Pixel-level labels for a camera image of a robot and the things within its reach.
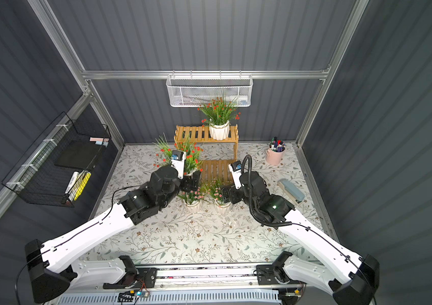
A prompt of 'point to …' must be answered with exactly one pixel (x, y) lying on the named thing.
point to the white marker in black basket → (74, 176)
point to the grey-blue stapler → (293, 190)
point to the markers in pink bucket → (277, 145)
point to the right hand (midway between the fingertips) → (234, 181)
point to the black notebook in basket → (79, 154)
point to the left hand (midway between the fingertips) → (188, 168)
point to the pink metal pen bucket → (274, 158)
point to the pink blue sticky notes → (100, 141)
